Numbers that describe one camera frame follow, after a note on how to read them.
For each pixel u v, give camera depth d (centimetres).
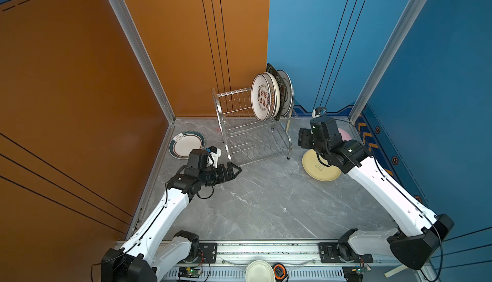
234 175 69
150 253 41
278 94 72
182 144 106
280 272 67
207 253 74
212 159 64
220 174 68
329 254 72
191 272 71
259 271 70
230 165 70
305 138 64
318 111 62
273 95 71
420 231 38
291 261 73
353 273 71
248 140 106
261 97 82
